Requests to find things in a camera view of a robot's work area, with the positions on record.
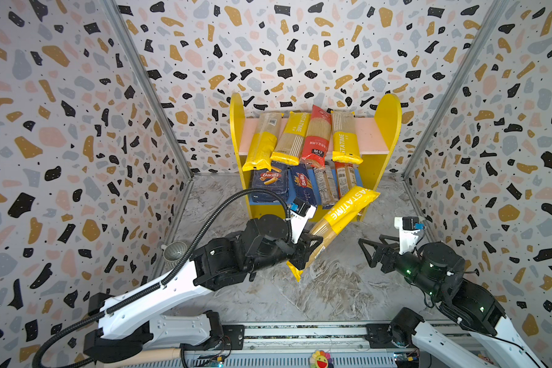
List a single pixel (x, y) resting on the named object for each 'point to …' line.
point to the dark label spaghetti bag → (327, 185)
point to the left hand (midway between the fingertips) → (322, 236)
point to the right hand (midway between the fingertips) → (367, 237)
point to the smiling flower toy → (321, 359)
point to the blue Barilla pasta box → (276, 179)
